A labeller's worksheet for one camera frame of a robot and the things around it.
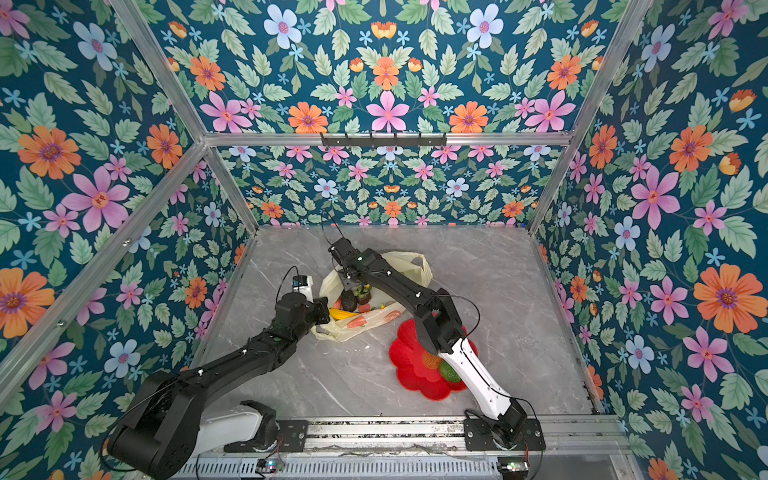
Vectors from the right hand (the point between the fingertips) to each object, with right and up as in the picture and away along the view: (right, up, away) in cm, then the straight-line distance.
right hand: (355, 272), depth 98 cm
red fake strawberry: (+3, -12, -2) cm, 12 cm away
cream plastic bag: (+11, -9, -10) cm, 18 cm away
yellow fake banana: (-4, -12, -7) cm, 15 cm away
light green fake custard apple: (+29, -26, -18) cm, 43 cm away
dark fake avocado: (-1, -9, -4) cm, 10 cm away
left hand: (-5, -5, -11) cm, 13 cm away
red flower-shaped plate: (+20, -26, -14) cm, 36 cm away
